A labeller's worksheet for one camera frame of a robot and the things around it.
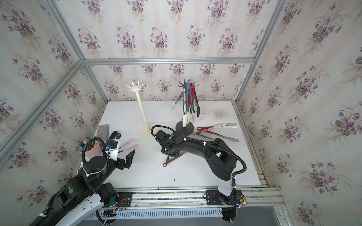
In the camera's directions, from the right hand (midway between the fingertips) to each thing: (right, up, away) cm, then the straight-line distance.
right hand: (168, 153), depth 86 cm
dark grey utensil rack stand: (+7, +13, +18) cm, 23 cm away
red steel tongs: (+1, -3, -4) cm, 5 cm away
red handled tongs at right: (+29, +11, +14) cm, 34 cm away
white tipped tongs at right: (+22, +13, +16) cm, 31 cm away
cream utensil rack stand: (-19, +11, +15) cm, 26 cm away
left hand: (-19, +7, -17) cm, 26 cm away
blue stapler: (-37, +10, +9) cm, 40 cm away
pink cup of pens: (-44, +4, -4) cm, 44 cm away
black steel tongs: (+18, +28, -1) cm, 33 cm away
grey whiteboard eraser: (-47, +11, +10) cm, 49 cm away
